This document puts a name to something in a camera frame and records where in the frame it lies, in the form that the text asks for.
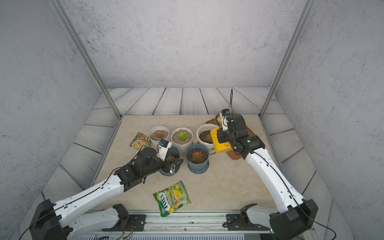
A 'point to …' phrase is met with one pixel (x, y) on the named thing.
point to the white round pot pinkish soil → (157, 133)
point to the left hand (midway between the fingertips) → (178, 158)
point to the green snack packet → (141, 141)
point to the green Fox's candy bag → (169, 198)
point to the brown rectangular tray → (231, 154)
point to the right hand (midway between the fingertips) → (222, 129)
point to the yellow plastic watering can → (219, 147)
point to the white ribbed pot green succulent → (181, 137)
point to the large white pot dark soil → (204, 137)
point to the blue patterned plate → (218, 119)
